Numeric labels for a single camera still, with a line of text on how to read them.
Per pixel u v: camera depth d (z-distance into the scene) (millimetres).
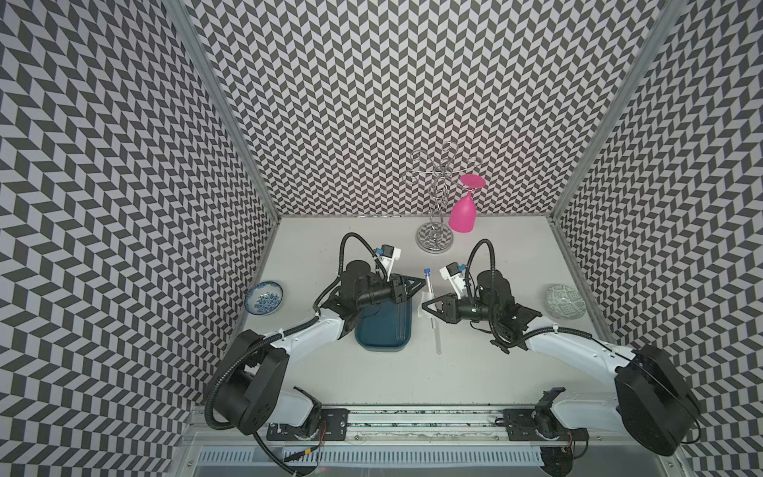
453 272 715
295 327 497
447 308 699
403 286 707
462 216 908
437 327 876
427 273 769
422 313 767
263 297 937
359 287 652
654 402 410
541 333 539
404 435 722
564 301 940
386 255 739
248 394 419
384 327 909
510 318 621
